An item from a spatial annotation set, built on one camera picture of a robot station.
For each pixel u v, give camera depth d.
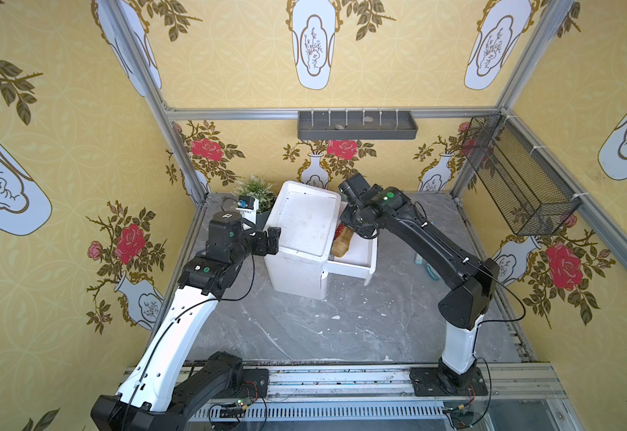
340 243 0.76
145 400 0.37
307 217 0.83
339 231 0.83
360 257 0.82
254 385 0.73
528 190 0.66
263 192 0.98
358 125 0.92
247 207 0.61
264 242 0.64
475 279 0.47
